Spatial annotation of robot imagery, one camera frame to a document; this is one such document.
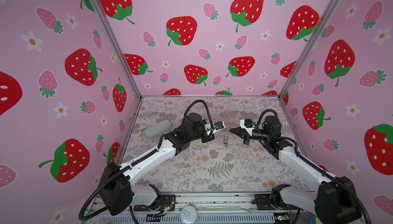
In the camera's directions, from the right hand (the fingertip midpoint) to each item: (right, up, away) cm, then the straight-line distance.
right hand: (230, 129), depth 74 cm
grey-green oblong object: (-43, -3, +24) cm, 49 cm away
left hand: (-6, +2, 0) cm, 7 cm away
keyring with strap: (-2, -6, +4) cm, 7 cm away
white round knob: (-20, -37, -8) cm, 43 cm away
